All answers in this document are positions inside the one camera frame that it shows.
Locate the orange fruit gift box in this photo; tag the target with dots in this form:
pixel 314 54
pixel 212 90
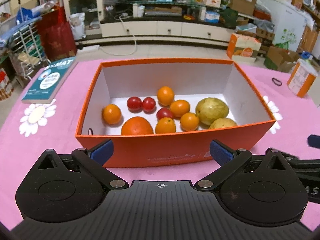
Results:
pixel 243 48

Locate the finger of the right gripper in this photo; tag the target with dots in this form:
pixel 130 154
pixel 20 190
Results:
pixel 314 141

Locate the white glass door cabinet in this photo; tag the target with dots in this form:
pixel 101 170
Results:
pixel 93 10

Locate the teal paperback book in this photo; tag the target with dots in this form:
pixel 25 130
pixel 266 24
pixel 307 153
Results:
pixel 48 83

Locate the red cherry tomato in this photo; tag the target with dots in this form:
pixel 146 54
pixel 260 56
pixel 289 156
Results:
pixel 164 113
pixel 134 104
pixel 148 105

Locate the wire basket cart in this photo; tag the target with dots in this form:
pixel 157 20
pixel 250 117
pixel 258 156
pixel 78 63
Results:
pixel 21 41

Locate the brown cardboard box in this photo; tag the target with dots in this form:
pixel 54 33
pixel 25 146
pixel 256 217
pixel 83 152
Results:
pixel 243 6

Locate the red gift bag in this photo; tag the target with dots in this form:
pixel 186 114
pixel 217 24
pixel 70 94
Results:
pixel 56 35

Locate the orange cardboard box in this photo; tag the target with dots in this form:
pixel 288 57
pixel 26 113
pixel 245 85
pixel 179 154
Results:
pixel 192 80

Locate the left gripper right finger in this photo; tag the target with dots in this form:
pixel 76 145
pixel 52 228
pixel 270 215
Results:
pixel 230 161

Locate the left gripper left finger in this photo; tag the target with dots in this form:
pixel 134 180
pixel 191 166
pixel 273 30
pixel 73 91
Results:
pixel 91 161

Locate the red white carton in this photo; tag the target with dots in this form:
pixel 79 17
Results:
pixel 6 87

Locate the small oval orange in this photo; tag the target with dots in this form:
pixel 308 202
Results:
pixel 165 96

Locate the orange white canister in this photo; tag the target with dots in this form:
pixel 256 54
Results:
pixel 302 77

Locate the white small fridge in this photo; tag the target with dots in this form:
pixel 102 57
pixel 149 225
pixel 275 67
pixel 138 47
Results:
pixel 289 24

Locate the large orange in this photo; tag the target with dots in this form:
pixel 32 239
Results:
pixel 136 126

